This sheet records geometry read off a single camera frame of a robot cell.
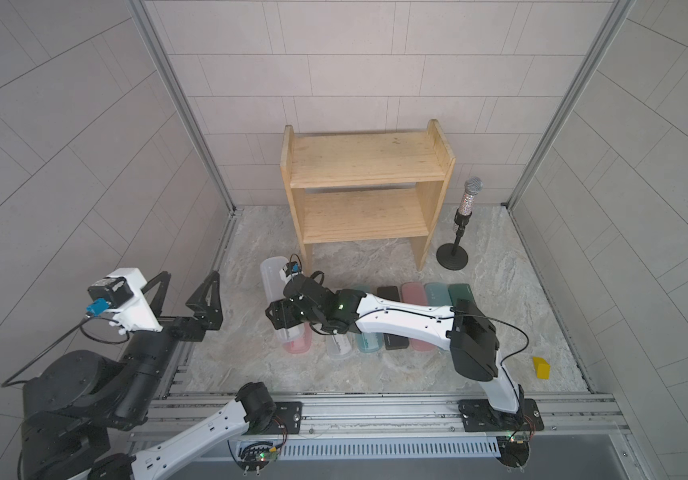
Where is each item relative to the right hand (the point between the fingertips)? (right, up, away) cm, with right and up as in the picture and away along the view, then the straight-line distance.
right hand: (276, 311), depth 75 cm
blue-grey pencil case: (+46, 0, +18) cm, 50 cm away
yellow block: (+70, -16, +4) cm, 72 cm away
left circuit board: (-2, -30, -9) cm, 31 cm away
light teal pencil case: (+24, -10, +6) cm, 27 cm away
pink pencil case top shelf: (+5, -11, +7) cm, 14 cm away
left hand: (-4, +14, -27) cm, 31 cm away
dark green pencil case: (+54, +1, +19) cm, 57 cm away
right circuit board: (+58, -34, -3) cm, 67 cm away
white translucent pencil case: (+16, -12, +7) cm, 21 cm away
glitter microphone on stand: (+53, +12, +25) cm, 60 cm away
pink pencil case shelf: (+39, +1, +17) cm, 42 cm away
